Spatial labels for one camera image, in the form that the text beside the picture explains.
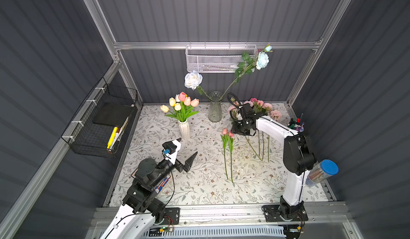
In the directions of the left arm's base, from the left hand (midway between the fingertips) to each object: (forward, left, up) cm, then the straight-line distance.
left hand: (188, 147), depth 65 cm
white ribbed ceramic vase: (+21, +5, -17) cm, 28 cm away
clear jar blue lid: (-6, -58, -11) cm, 60 cm away
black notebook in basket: (+18, +37, +1) cm, 41 cm away
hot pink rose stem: (+53, -44, -25) cm, 73 cm away
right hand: (+23, -25, -19) cm, 39 cm away
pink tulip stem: (+20, -22, -26) cm, 39 cm away
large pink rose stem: (+50, -48, -24) cm, 73 cm away
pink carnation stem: (+50, -39, -23) cm, 68 cm away
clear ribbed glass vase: (+39, -13, -23) cm, 47 cm away
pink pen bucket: (+23, -60, -14) cm, 66 cm away
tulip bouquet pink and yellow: (+23, +4, 0) cm, 24 cm away
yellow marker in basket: (+3, +34, -2) cm, 34 cm away
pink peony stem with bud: (+29, -23, -7) cm, 38 cm away
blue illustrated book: (-9, +17, -26) cm, 32 cm away
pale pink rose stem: (+39, -55, -24) cm, 72 cm away
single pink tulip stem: (+20, -19, -26) cm, 38 cm away
